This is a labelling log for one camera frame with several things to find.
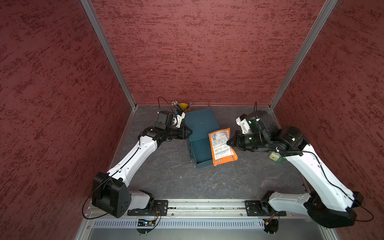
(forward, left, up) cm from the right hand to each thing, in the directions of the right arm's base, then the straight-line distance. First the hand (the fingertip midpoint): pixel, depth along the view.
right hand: (227, 146), depth 63 cm
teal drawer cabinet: (+20, +10, -9) cm, 24 cm away
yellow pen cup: (+47, +23, -22) cm, 56 cm away
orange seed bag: (-2, +3, -1) cm, 4 cm away
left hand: (+13, +18, -11) cm, 25 cm away
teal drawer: (+6, +10, -17) cm, 21 cm away
